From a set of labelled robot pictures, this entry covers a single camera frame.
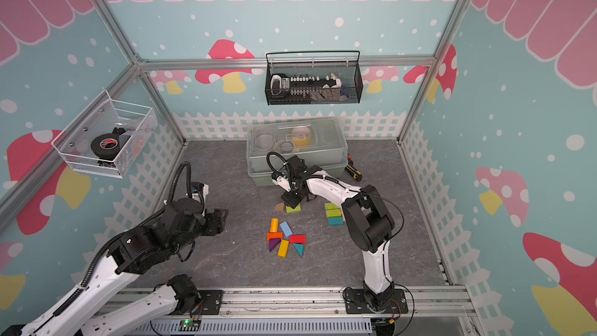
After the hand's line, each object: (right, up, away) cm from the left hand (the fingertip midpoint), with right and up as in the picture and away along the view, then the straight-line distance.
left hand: (217, 216), depth 71 cm
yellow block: (+19, -15, +15) cm, 28 cm away
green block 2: (+38, -4, +23) cm, 45 cm away
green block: (+37, -1, +24) cm, 44 cm away
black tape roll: (-34, +21, 0) cm, 40 cm away
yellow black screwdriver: (+49, +12, +35) cm, 61 cm away
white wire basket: (-31, +31, +9) cm, 44 cm away
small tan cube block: (+16, -2, +24) cm, 29 cm away
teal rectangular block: (+39, -7, +21) cm, 45 cm away
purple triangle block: (+15, -13, +14) cm, 25 cm away
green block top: (+21, -2, +17) cm, 27 cm away
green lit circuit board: (-10, -35, +2) cm, 36 cm away
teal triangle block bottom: (+25, -15, +13) cm, 32 cm away
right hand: (+21, +3, +23) cm, 31 cm away
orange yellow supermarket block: (+15, -8, +19) cm, 25 cm away
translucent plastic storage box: (+33, +25, +21) cm, 46 cm away
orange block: (+15, -11, +18) cm, 26 cm away
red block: (+24, -13, +17) cm, 32 cm away
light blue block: (+19, -9, +19) cm, 29 cm away
